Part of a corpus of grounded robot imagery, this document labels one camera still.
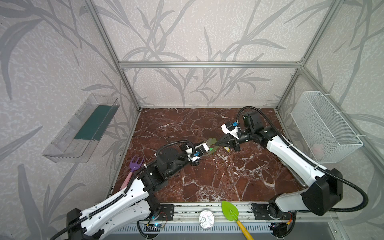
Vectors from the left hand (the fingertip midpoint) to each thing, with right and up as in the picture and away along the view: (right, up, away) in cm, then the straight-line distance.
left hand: (205, 138), depth 65 cm
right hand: (+6, -1, +5) cm, 8 cm away
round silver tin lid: (+1, -37, +3) cm, 37 cm away
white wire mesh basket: (+53, +2, -2) cm, 53 cm away
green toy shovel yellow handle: (+13, -37, +7) cm, 40 cm away
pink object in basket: (+56, -7, +8) cm, 57 cm away
